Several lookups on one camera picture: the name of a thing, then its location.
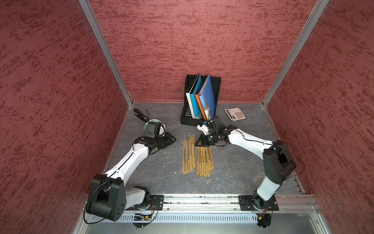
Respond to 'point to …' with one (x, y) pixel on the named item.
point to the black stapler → (140, 115)
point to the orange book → (197, 96)
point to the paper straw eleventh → (200, 161)
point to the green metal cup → (152, 120)
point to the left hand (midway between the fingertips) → (174, 142)
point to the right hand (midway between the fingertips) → (196, 146)
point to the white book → (188, 95)
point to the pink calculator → (235, 113)
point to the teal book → (194, 102)
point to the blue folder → (210, 95)
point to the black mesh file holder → (186, 118)
